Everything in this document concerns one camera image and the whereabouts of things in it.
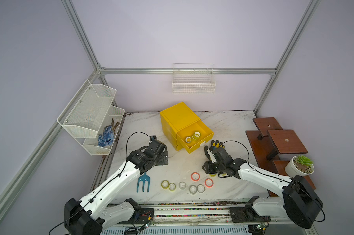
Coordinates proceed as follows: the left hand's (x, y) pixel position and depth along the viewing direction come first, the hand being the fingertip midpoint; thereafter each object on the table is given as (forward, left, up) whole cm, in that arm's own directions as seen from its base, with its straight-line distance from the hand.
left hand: (156, 159), depth 78 cm
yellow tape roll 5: (-4, -33, -14) cm, 35 cm away
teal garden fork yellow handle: (-5, +9, -14) cm, 18 cm away
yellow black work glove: (+17, -36, -12) cm, 42 cm away
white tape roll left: (-9, -14, -15) cm, 23 cm away
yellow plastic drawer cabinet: (+15, -14, +8) cm, 22 cm away
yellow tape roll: (-9, -4, -15) cm, 17 cm away
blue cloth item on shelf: (+14, +32, 0) cm, 35 cm away
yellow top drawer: (+14, -28, +3) cm, 32 cm away
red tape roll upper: (-4, -22, -15) cm, 27 cm away
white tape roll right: (-11, -25, -15) cm, 31 cm away
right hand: (-1, -29, -11) cm, 31 cm away
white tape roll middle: (-11, -20, -14) cm, 27 cm away
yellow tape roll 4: (+11, -18, +2) cm, 21 cm away
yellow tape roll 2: (-10, -8, -15) cm, 20 cm away
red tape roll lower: (-8, -30, -14) cm, 34 cm away
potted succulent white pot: (-7, -69, +8) cm, 70 cm away
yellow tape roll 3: (+14, -22, +2) cm, 27 cm away
